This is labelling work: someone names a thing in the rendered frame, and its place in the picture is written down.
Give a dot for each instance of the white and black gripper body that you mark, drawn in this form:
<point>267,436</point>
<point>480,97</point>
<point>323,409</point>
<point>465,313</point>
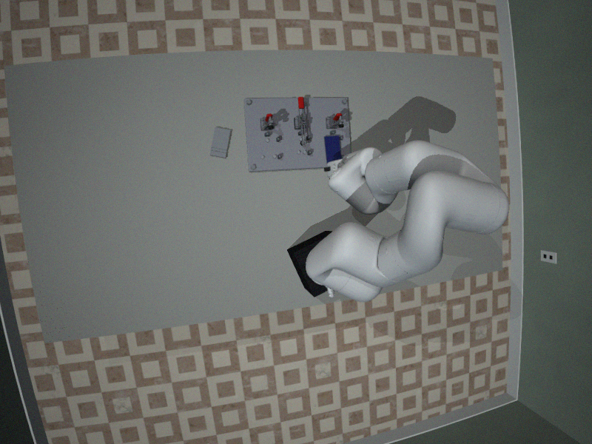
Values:
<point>333,166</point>

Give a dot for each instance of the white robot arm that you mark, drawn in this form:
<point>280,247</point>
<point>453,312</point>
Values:
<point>462,198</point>

